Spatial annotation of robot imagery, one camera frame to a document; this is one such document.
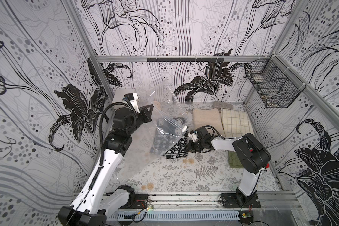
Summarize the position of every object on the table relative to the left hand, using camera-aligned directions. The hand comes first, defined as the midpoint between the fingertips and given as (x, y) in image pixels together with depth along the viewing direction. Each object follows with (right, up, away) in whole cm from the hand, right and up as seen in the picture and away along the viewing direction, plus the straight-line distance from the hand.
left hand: (155, 109), depth 67 cm
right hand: (+17, -25, +26) cm, 40 cm away
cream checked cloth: (+54, -9, +32) cm, 63 cm away
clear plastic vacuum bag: (+2, +12, +51) cm, 53 cm away
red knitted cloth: (+64, -32, +13) cm, 73 cm away
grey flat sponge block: (+47, +6, +47) cm, 67 cm away
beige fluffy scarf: (+35, -4, +37) cm, 51 cm away
